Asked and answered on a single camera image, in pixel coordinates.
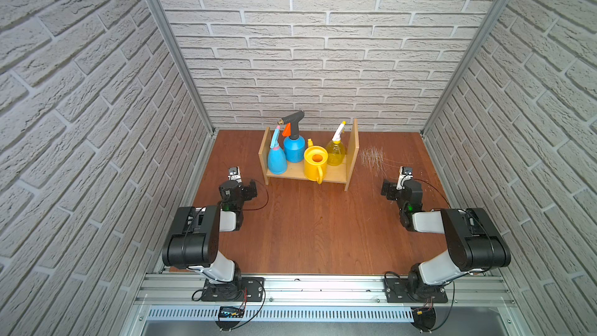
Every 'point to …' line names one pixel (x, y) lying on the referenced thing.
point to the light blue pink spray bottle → (277, 159)
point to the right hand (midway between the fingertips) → (391, 178)
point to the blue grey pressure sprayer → (294, 146)
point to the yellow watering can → (315, 159)
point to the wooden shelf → (340, 174)
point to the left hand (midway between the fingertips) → (238, 176)
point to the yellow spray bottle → (336, 150)
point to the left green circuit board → (230, 312)
